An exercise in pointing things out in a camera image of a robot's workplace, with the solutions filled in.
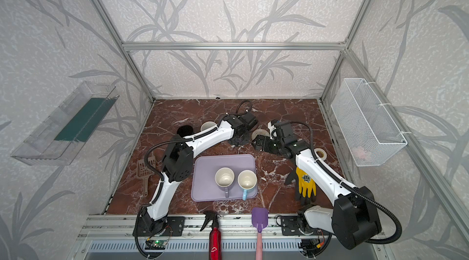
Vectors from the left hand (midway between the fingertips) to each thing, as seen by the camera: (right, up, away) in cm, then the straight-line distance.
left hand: (244, 136), depth 93 cm
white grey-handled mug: (-9, -19, -7) cm, 22 cm away
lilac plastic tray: (-18, -22, -11) cm, 31 cm away
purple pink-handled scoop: (+6, -33, -19) cm, 38 cm away
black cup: (-31, +3, +1) cm, 31 cm away
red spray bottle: (-11, -35, -24) cm, 44 cm away
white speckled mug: (-20, +5, +3) cm, 21 cm away
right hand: (+7, 0, -10) cm, 12 cm away
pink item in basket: (+47, -4, -21) cm, 51 cm away
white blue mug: (+1, -19, -9) cm, 21 cm away
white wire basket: (+43, +6, -32) cm, 54 cm away
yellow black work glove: (+28, -22, -11) cm, 38 cm away
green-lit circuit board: (-35, -40, -23) cm, 57 cm away
